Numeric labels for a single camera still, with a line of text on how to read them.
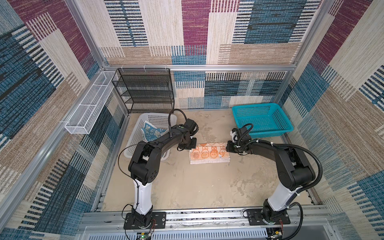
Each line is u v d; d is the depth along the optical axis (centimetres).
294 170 49
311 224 73
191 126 78
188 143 81
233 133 91
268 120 114
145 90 111
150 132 105
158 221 73
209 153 95
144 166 51
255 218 73
